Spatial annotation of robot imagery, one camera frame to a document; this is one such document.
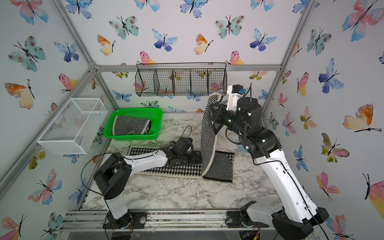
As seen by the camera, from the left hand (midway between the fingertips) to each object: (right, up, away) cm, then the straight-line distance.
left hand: (201, 159), depth 87 cm
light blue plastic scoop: (+28, +4, +15) cm, 32 cm away
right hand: (+3, +28, -29) cm, 40 cm away
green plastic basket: (-35, +28, +28) cm, 53 cm away
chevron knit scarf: (-50, +19, +12) cm, 55 cm away
